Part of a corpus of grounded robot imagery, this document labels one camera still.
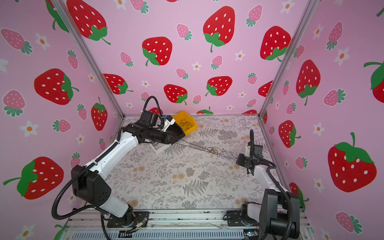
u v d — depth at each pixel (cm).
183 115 115
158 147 99
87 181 42
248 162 66
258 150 69
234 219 73
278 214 41
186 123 115
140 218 74
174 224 73
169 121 73
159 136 69
